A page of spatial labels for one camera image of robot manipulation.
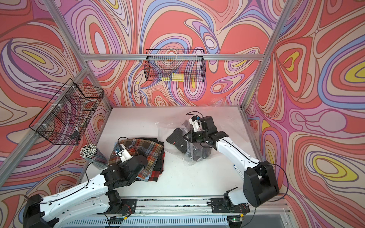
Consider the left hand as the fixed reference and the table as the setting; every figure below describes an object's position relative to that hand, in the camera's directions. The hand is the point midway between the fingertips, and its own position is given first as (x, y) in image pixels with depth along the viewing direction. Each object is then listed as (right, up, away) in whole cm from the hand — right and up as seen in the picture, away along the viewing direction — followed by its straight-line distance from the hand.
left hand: (139, 153), depth 78 cm
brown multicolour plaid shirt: (+6, 0, +6) cm, 8 cm away
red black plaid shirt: (+10, -10, +4) cm, 15 cm away
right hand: (+25, +7, +3) cm, 26 cm away
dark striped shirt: (+33, 0, +4) cm, 33 cm away
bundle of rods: (-24, +1, -4) cm, 25 cm away
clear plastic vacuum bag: (+17, +16, +14) cm, 27 cm away
